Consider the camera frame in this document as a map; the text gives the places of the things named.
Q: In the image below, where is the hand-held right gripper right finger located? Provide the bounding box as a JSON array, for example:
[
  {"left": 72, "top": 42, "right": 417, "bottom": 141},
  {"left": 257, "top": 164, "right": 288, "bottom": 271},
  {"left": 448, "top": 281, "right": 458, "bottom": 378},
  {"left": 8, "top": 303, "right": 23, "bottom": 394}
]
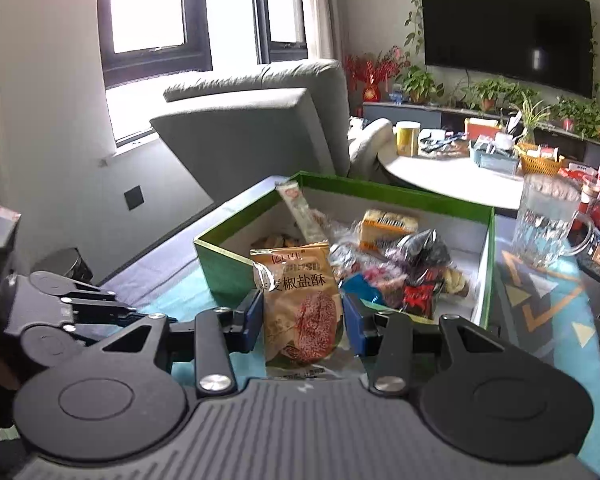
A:
[{"left": 342, "top": 291, "right": 520, "bottom": 397}]

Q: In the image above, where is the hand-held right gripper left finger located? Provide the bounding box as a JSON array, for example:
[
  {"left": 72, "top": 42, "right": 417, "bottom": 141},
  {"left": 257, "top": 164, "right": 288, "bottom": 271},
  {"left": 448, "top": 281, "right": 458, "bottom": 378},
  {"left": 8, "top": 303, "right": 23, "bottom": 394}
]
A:
[{"left": 100, "top": 289, "right": 266, "bottom": 398}]

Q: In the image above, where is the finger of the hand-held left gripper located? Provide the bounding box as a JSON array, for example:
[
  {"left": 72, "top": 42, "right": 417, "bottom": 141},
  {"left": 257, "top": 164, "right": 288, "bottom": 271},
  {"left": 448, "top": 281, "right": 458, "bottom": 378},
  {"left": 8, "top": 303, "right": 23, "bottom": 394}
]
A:
[
  {"left": 62, "top": 279, "right": 136, "bottom": 315},
  {"left": 70, "top": 309, "right": 148, "bottom": 340}
]

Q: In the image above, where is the tan sesame cracker packet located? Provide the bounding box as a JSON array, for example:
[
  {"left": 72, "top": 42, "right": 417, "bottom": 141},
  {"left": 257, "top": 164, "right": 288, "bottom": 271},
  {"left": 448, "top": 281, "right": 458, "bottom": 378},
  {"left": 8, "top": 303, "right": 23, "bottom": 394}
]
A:
[{"left": 250, "top": 241, "right": 345, "bottom": 380}]

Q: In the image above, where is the green cardboard box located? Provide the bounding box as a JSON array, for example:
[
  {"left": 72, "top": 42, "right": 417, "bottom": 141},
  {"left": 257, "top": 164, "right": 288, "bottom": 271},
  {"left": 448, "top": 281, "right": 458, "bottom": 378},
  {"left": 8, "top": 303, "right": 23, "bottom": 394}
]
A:
[{"left": 194, "top": 171, "right": 496, "bottom": 331}]

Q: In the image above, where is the orange-edged clear snack bag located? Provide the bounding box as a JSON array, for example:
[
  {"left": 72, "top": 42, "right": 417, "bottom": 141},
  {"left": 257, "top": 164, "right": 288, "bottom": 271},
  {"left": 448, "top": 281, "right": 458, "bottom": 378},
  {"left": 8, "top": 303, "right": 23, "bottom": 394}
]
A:
[{"left": 252, "top": 230, "right": 306, "bottom": 253}]

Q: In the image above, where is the pile of mixed snack packets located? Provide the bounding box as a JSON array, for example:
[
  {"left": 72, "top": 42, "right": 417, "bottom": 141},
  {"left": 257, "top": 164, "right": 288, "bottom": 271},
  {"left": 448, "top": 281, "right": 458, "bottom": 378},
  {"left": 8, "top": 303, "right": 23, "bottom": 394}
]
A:
[{"left": 327, "top": 227, "right": 481, "bottom": 323}]

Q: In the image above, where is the long tan snack packet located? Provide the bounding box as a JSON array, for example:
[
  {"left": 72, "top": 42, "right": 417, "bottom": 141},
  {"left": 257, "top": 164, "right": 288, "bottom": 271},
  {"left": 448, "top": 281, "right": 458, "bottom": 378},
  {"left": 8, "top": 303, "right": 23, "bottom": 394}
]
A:
[{"left": 275, "top": 181, "right": 331, "bottom": 245}]

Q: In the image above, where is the metal trash can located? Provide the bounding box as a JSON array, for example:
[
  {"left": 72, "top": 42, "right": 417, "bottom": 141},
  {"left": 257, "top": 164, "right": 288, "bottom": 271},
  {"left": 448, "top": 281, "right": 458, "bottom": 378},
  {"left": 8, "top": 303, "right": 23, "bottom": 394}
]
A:
[{"left": 32, "top": 247, "right": 95, "bottom": 288}]

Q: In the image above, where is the yellow cracker packet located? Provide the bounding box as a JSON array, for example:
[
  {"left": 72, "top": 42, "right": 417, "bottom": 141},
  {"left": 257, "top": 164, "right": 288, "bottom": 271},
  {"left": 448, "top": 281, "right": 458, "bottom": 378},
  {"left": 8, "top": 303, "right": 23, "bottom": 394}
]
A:
[{"left": 359, "top": 209, "right": 421, "bottom": 253}]

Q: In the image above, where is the round white table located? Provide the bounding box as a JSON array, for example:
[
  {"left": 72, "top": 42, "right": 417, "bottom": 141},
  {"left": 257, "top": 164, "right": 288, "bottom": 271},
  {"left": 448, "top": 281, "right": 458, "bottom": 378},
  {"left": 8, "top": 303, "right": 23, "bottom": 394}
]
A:
[{"left": 377, "top": 147, "right": 531, "bottom": 211}]

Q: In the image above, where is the grey armchair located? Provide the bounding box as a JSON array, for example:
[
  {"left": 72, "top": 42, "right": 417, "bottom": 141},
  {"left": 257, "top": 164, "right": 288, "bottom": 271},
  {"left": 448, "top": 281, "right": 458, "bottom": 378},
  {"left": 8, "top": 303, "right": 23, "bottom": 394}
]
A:
[{"left": 150, "top": 59, "right": 396, "bottom": 211}]

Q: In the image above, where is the yellow can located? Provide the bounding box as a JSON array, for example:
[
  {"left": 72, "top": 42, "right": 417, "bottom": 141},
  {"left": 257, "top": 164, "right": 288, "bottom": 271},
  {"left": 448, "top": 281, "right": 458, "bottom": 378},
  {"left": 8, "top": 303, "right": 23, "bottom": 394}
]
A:
[{"left": 396, "top": 121, "right": 421, "bottom": 158}]

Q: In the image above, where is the blue-grey basket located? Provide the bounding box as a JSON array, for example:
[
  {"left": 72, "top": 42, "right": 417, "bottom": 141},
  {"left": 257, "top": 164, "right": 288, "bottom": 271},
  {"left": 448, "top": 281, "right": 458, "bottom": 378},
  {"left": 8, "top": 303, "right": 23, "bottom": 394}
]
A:
[{"left": 469, "top": 139, "right": 521, "bottom": 173}]

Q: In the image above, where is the glass mug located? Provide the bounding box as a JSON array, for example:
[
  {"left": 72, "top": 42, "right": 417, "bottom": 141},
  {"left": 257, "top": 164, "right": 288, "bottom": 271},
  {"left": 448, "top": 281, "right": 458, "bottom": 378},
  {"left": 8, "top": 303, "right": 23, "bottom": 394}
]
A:
[{"left": 510, "top": 174, "right": 596, "bottom": 268}]

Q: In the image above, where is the dark television cabinet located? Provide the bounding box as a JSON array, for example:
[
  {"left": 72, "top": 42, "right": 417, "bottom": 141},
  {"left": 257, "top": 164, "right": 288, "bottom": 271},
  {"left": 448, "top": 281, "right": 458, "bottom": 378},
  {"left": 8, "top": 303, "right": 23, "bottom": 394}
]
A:
[{"left": 362, "top": 100, "right": 600, "bottom": 161}]

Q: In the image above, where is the orange box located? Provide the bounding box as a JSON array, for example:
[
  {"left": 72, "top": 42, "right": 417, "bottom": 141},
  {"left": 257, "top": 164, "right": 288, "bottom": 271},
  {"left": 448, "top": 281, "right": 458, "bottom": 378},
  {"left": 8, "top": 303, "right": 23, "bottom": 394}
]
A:
[{"left": 464, "top": 117, "right": 503, "bottom": 141}]

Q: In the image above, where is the wicker basket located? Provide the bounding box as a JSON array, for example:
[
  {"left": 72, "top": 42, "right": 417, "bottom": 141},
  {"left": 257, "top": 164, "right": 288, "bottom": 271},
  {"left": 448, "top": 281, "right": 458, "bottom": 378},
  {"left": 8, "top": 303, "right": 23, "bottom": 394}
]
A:
[{"left": 514, "top": 142, "right": 566, "bottom": 176}]

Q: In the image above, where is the potted green plant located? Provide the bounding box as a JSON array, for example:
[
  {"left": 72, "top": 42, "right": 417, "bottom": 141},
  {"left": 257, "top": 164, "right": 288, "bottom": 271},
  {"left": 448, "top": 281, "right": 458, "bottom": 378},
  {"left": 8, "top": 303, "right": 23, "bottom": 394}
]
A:
[
  {"left": 397, "top": 65, "right": 446, "bottom": 106},
  {"left": 462, "top": 77, "right": 541, "bottom": 113},
  {"left": 550, "top": 97, "right": 600, "bottom": 143}
]

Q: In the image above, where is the red flower plant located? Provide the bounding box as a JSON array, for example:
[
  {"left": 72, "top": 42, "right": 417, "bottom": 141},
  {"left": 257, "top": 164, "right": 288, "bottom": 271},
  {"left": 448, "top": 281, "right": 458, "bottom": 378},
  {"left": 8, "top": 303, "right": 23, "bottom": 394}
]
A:
[{"left": 342, "top": 47, "right": 411, "bottom": 106}]

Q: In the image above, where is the spider plant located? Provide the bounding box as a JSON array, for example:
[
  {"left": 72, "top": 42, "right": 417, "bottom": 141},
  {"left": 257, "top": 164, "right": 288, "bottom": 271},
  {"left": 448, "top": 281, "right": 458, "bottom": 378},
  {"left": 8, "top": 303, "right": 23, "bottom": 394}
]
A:
[{"left": 510, "top": 92, "right": 556, "bottom": 146}]

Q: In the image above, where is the heap of red packets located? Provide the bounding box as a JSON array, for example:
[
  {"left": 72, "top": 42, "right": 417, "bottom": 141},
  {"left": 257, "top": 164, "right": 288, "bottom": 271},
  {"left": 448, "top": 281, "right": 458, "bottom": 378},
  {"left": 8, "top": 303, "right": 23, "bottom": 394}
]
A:
[{"left": 557, "top": 162, "right": 600, "bottom": 196}]

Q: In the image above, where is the large black-framed window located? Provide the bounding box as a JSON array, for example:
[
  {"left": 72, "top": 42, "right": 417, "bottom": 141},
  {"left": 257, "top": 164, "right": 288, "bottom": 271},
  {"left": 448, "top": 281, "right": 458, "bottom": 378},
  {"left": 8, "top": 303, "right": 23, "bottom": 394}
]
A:
[{"left": 96, "top": 0, "right": 215, "bottom": 151}]

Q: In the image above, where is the hanging green vine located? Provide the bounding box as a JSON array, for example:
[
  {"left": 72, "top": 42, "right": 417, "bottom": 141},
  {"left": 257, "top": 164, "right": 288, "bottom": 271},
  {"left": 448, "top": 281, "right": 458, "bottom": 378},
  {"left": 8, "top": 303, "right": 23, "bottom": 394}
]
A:
[{"left": 405, "top": 0, "right": 600, "bottom": 101}]

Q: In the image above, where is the white curtain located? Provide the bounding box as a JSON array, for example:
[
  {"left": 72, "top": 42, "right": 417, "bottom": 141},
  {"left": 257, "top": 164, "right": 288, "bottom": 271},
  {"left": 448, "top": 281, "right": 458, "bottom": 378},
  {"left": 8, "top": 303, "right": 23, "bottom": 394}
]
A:
[{"left": 305, "top": 0, "right": 346, "bottom": 61}]

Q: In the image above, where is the narrow black-framed window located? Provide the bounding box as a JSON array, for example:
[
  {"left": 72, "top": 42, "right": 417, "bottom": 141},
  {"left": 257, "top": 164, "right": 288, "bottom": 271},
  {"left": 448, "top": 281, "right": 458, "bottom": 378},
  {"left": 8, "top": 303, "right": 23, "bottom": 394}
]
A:
[{"left": 250, "top": 0, "right": 311, "bottom": 66}]

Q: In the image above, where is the black wall socket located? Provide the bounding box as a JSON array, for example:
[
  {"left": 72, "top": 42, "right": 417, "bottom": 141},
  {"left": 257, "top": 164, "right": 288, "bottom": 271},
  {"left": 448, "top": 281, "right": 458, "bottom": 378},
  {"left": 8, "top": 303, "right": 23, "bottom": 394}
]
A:
[{"left": 123, "top": 185, "right": 146, "bottom": 211}]

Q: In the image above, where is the black wall television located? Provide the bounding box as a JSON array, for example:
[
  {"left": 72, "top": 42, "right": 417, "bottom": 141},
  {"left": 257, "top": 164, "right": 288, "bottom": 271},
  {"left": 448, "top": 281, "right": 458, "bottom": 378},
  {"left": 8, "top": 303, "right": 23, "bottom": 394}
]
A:
[{"left": 422, "top": 0, "right": 595, "bottom": 100}]

